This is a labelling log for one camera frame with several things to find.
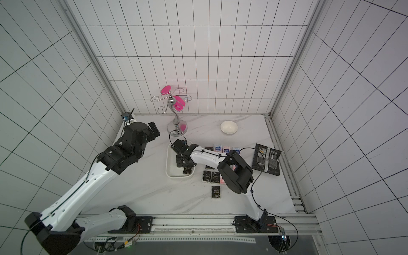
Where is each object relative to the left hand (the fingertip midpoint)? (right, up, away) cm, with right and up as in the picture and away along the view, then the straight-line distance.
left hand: (145, 130), depth 72 cm
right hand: (+11, -21, +20) cm, 31 cm away
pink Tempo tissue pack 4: (+37, -28, +13) cm, 48 cm away
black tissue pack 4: (+33, -33, +9) cm, 48 cm away
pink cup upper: (+4, +24, +22) cm, 33 cm away
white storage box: (+8, -24, +19) cm, 32 cm away
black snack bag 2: (+67, -22, +18) cm, 73 cm away
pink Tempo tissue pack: (+36, -12, +26) cm, 46 cm away
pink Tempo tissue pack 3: (+48, -12, +26) cm, 55 cm away
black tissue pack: (+18, -24, +18) cm, 35 cm away
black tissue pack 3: (+34, -27, +15) cm, 46 cm away
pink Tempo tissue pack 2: (+41, -13, +26) cm, 50 cm away
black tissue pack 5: (+29, -22, +18) cm, 41 cm away
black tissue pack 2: (+29, -26, +15) cm, 42 cm away
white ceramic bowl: (+45, +1, +36) cm, 57 cm away
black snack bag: (+62, -19, +22) cm, 68 cm away
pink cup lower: (+13, +15, +16) cm, 25 cm away
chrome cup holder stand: (+8, 0, +40) cm, 41 cm away
